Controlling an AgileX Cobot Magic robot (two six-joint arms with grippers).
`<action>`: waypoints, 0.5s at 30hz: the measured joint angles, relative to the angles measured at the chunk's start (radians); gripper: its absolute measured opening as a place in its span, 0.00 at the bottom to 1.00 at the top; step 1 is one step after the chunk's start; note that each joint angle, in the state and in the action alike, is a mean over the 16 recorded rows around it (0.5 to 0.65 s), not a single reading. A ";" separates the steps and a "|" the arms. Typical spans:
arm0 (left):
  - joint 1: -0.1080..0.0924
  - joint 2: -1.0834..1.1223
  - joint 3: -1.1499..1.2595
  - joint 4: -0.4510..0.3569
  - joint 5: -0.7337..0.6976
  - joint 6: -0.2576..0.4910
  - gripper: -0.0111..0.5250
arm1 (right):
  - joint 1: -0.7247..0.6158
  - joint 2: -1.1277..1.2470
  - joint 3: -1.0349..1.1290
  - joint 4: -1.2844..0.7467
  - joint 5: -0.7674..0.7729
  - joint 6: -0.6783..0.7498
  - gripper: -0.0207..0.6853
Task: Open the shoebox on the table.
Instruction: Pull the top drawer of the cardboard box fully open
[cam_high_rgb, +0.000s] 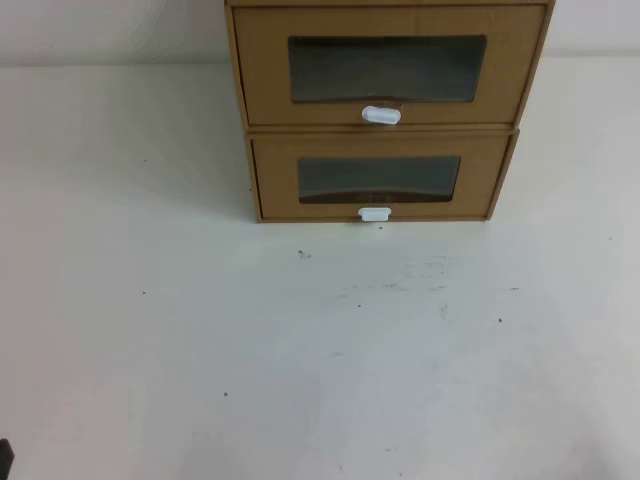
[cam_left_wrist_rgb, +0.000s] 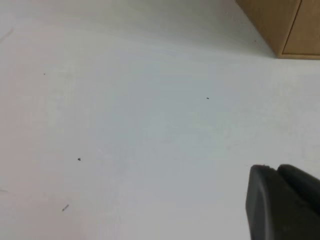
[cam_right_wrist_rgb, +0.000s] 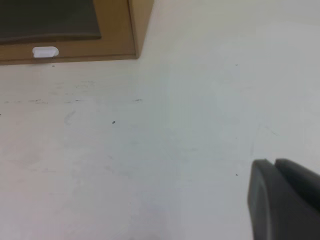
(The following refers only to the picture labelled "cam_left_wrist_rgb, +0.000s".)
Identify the lower cardboard shoebox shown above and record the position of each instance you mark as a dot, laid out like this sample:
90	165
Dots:
291	28

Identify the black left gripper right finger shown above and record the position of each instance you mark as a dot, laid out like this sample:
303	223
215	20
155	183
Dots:
304	184

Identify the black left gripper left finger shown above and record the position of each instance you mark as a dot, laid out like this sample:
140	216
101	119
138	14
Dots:
274	210

